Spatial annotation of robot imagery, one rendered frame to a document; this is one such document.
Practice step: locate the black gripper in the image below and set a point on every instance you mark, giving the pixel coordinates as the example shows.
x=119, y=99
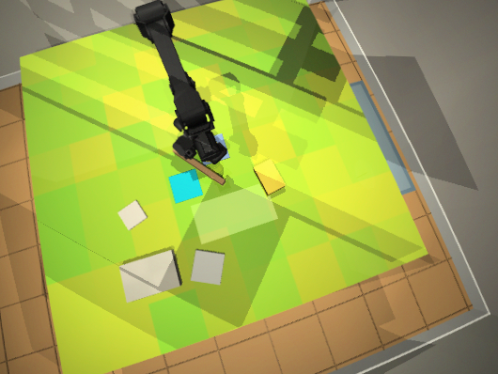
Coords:
x=221, y=147

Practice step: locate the yellow rectangular block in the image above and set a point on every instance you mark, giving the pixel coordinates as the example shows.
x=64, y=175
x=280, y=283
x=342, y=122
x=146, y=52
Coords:
x=269, y=177

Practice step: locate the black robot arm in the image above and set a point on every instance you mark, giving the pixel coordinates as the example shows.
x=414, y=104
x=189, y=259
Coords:
x=156, y=23

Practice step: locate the tan wooden bar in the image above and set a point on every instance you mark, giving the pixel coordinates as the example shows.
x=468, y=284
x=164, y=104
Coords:
x=203, y=169

